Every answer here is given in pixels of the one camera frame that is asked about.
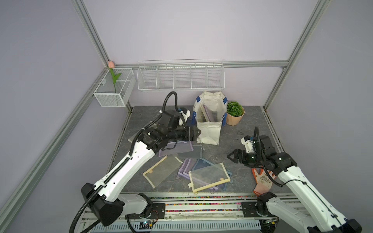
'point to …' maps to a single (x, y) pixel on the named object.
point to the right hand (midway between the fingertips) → (233, 156)
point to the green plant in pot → (234, 113)
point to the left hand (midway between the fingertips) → (196, 131)
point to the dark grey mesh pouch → (195, 153)
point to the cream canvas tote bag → (209, 132)
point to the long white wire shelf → (180, 74)
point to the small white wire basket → (109, 94)
